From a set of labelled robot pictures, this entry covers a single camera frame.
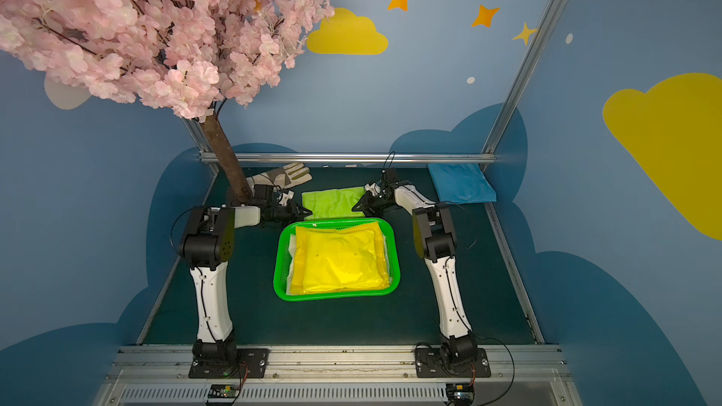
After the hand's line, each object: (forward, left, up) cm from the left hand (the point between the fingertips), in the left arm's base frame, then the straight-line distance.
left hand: (312, 210), depth 105 cm
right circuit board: (-55, -46, -4) cm, 72 cm away
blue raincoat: (+16, -60, 0) cm, 62 cm away
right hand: (+2, -17, 0) cm, 17 cm away
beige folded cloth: (+18, +15, -2) cm, 24 cm away
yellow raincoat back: (-24, -13, +7) cm, 28 cm away
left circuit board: (-56, +16, -3) cm, 59 cm away
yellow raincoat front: (-18, +1, +5) cm, 19 cm away
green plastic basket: (-27, +5, +6) cm, 28 cm away
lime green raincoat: (+4, -7, 0) cm, 8 cm away
